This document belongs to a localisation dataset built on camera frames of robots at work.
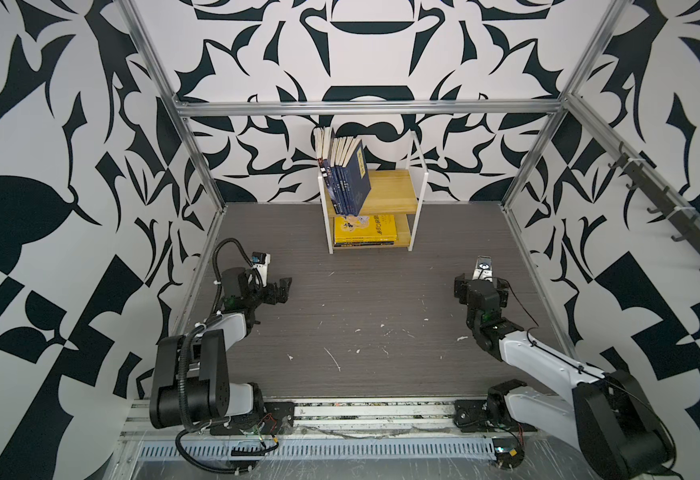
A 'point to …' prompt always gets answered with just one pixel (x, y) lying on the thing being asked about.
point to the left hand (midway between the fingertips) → (274, 271)
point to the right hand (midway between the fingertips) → (484, 274)
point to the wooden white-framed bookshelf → (393, 194)
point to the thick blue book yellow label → (335, 178)
